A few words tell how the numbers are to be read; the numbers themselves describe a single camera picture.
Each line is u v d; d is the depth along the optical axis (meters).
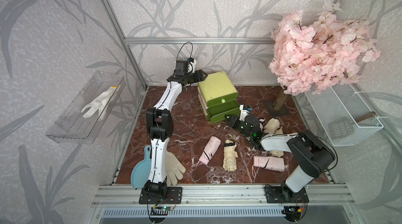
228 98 0.90
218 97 0.87
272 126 0.93
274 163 0.80
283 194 0.66
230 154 0.83
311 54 0.67
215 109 0.89
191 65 0.82
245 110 0.82
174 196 0.73
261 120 0.95
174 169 0.81
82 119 0.64
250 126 0.69
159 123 0.60
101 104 0.64
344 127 0.71
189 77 0.85
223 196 0.75
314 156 0.46
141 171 0.81
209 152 0.84
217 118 0.86
